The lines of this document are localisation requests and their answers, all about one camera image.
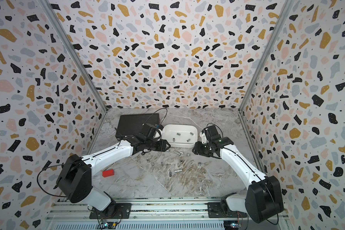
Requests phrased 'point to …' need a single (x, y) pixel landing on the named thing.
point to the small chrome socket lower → (170, 173)
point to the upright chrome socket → (181, 161)
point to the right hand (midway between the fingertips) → (195, 150)
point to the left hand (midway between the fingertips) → (169, 145)
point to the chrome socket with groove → (188, 155)
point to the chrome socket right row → (162, 164)
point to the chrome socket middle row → (152, 164)
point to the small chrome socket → (182, 153)
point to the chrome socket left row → (147, 159)
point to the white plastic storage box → (180, 135)
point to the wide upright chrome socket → (199, 164)
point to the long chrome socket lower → (178, 170)
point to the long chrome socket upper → (177, 153)
